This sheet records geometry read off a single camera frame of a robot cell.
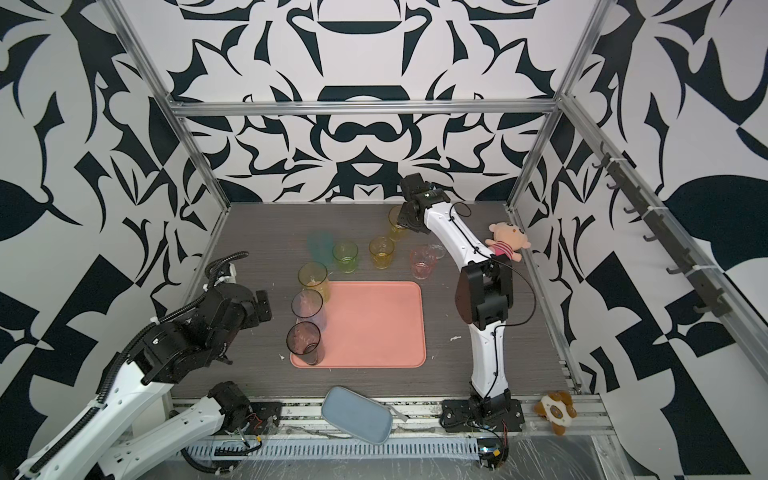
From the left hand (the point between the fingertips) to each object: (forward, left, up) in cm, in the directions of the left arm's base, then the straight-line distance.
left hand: (248, 292), depth 69 cm
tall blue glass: (+3, -10, -14) cm, 18 cm away
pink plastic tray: (+1, -28, -25) cm, 37 cm away
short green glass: (+25, -19, -22) cm, 38 cm away
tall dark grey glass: (-5, -10, -17) cm, 21 cm away
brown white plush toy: (-22, -72, -21) cm, 79 cm away
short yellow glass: (+24, -31, -17) cm, 43 cm away
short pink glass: (+23, -45, -22) cm, 55 cm away
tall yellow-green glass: (+11, -12, -12) cm, 20 cm away
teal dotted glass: (+26, -11, -17) cm, 33 cm away
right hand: (+28, -40, -7) cm, 49 cm away
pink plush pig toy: (+27, -73, -18) cm, 80 cm away
